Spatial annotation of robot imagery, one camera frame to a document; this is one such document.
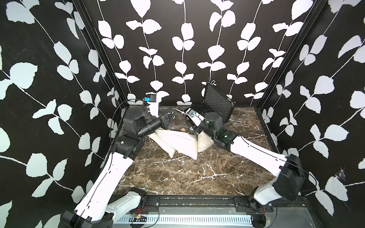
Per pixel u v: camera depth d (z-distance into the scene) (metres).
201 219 0.70
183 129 1.03
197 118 0.62
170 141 0.90
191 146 0.89
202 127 0.65
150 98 0.52
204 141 0.84
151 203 0.76
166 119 0.53
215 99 1.05
